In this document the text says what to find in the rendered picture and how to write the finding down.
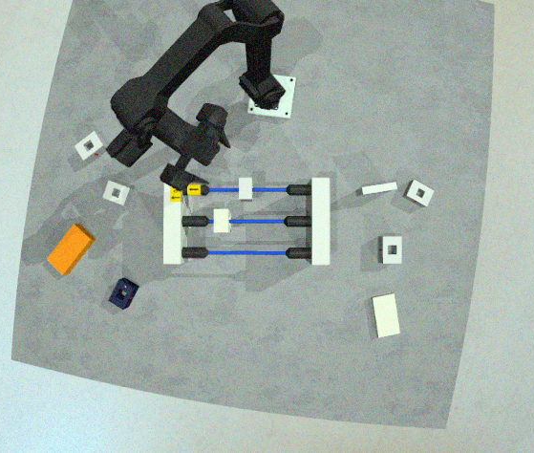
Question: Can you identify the orange rectangular block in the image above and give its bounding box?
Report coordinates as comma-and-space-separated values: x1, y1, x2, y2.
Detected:
47, 224, 96, 275

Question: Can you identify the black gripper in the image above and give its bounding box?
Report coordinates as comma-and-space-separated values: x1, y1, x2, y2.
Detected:
160, 103, 230, 192

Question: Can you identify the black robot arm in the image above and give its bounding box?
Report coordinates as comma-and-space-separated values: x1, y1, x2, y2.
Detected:
106, 0, 286, 167

